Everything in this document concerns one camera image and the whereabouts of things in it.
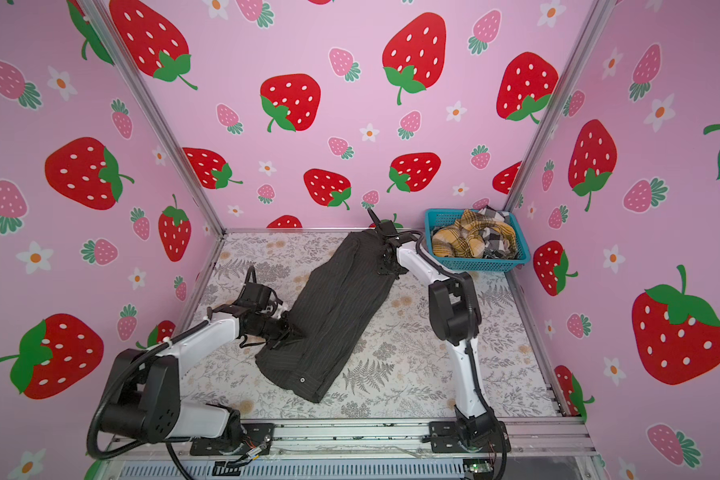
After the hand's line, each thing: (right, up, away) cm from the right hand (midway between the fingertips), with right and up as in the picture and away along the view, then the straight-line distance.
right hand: (386, 268), depth 102 cm
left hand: (-24, -19, -16) cm, 35 cm away
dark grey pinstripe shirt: (-18, -15, -7) cm, 25 cm away
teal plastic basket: (+21, +20, +16) cm, 33 cm away
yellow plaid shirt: (+29, +11, +4) cm, 31 cm away
